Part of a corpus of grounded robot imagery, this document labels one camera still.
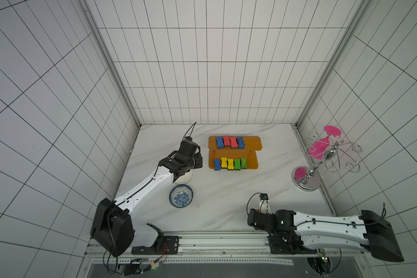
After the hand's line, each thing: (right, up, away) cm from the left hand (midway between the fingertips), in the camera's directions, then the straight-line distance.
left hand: (196, 162), depth 83 cm
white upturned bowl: (-6, -9, +7) cm, 13 cm away
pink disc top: (+64, +16, -4) cm, 66 cm away
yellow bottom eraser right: (+19, -3, +13) cm, 23 cm away
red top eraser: (+16, +11, +8) cm, 21 cm away
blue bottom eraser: (+11, -3, +13) cm, 18 cm away
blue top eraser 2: (+23, +9, +7) cm, 26 cm away
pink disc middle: (+61, +7, 0) cm, 61 cm away
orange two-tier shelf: (+30, +8, +7) cm, 32 cm away
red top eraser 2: (+20, +9, +6) cm, 22 cm away
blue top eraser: (+12, +9, +8) cm, 17 cm away
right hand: (+27, -28, -3) cm, 39 cm away
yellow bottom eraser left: (+15, -3, +14) cm, 21 cm away
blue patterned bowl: (-8, -18, +3) cm, 20 cm away
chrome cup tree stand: (+59, -10, +8) cm, 61 cm away
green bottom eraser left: (+22, -3, +14) cm, 27 cm away
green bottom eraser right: (+26, -2, +14) cm, 30 cm away
